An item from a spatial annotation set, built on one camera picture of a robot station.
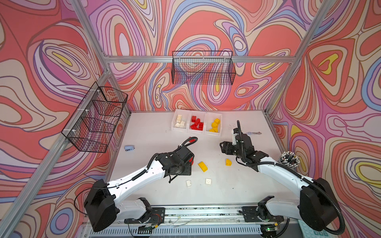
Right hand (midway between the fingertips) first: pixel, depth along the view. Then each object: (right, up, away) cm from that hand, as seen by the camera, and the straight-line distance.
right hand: (226, 147), depth 87 cm
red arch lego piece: (-20, -6, -9) cm, 23 cm away
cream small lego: (-31, +14, +24) cm, 42 cm away
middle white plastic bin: (-12, +20, +24) cm, 34 cm away
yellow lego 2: (-3, +14, +22) cm, 27 cm away
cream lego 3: (-22, -20, -3) cm, 30 cm away
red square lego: (-19, +19, +25) cm, 36 cm away
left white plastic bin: (-26, +23, +25) cm, 43 cm away
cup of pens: (+31, -4, -10) cm, 33 cm away
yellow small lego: (-6, +10, +18) cm, 22 cm away
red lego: (-19, +13, +21) cm, 31 cm away
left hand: (-22, -11, -8) cm, 26 cm away
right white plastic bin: (-5, +20, +27) cm, 34 cm away
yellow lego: (-1, +17, +22) cm, 28 cm away
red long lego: (-14, +13, +20) cm, 27 cm away
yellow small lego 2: (+2, -10, +4) cm, 11 cm away
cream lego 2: (-11, -19, -2) cm, 22 cm away
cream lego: (-27, +15, +24) cm, 39 cm away
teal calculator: (+34, -36, -19) cm, 53 cm away
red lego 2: (-16, +15, +24) cm, 33 cm away
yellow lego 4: (-13, -12, +2) cm, 18 cm away
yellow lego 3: (-3, +10, +18) cm, 21 cm away
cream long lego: (-30, +19, +27) cm, 45 cm away
